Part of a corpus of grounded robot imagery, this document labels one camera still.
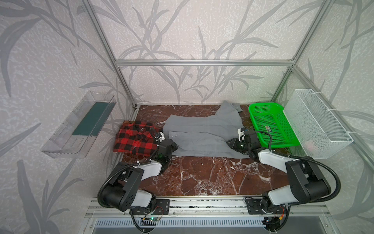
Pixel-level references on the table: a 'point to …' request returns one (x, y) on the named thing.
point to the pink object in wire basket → (310, 145)
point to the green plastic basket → (271, 117)
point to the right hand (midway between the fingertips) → (227, 138)
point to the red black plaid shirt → (138, 137)
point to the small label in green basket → (268, 128)
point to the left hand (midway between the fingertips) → (175, 135)
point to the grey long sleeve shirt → (207, 135)
